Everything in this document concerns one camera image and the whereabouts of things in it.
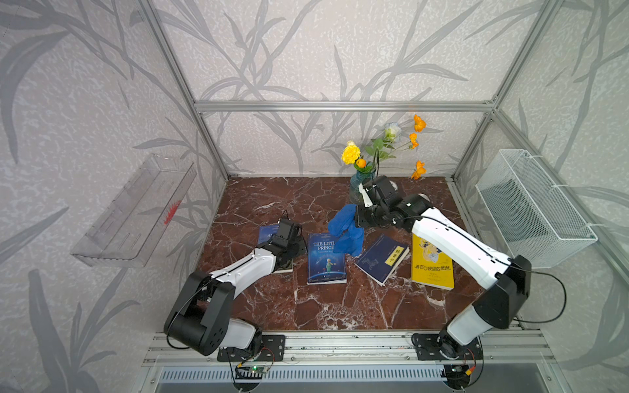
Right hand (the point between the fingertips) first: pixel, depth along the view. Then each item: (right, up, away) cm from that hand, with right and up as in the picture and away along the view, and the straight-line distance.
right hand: (354, 215), depth 79 cm
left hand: (-18, -12, +12) cm, 24 cm away
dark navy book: (+11, -18, +12) cm, 25 cm away
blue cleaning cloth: (-2, -7, 0) cm, 8 cm away
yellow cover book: (+29, -20, +10) cm, 36 cm away
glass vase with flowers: (+5, +18, +10) cm, 21 cm away
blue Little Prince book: (-10, -20, +11) cm, 25 cm away
